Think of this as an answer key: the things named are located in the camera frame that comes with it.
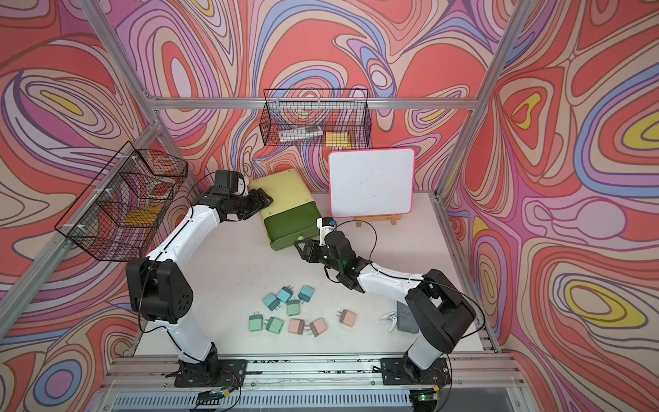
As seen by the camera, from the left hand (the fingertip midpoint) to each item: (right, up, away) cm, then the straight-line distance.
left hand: (268, 203), depth 89 cm
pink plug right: (+27, -38, -7) cm, 47 cm away
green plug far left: (-3, -39, -6) cm, 40 cm away
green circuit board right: (+50, -56, -17) cm, 77 cm away
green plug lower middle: (+4, -39, -8) cm, 40 cm away
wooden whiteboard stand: (+48, -6, +17) cm, 51 cm away
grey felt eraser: (+46, -38, -7) cm, 60 cm away
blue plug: (+13, -32, -1) cm, 34 cm away
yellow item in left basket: (-32, -5, -17) cm, 36 cm away
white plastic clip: (+42, -37, -6) cm, 57 cm away
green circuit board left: (-12, -56, -18) cm, 60 cm away
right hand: (+12, -16, -5) cm, 21 cm away
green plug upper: (+9, -36, -3) cm, 37 cm away
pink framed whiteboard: (+40, +9, +13) cm, 43 cm away
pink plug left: (+11, -40, -8) cm, 42 cm away
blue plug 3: (+2, -34, -3) cm, 34 cm away
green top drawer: (+10, -8, -3) cm, 13 cm away
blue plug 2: (+6, -32, -1) cm, 32 cm away
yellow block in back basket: (+24, +23, +3) cm, 34 cm away
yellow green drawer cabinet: (+6, +5, +3) cm, 8 cm away
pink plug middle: (+18, -40, -8) cm, 45 cm away
